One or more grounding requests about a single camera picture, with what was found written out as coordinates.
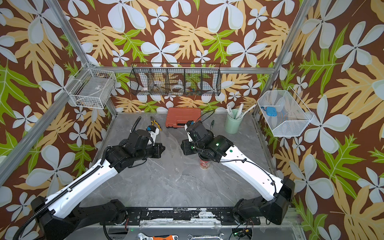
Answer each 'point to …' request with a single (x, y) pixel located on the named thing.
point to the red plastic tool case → (177, 117)
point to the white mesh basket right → (286, 114)
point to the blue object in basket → (270, 111)
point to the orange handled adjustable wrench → (142, 235)
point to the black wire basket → (175, 79)
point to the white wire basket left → (91, 88)
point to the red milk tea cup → (204, 165)
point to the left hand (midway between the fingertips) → (166, 146)
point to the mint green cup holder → (232, 126)
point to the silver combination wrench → (190, 237)
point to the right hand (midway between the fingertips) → (182, 145)
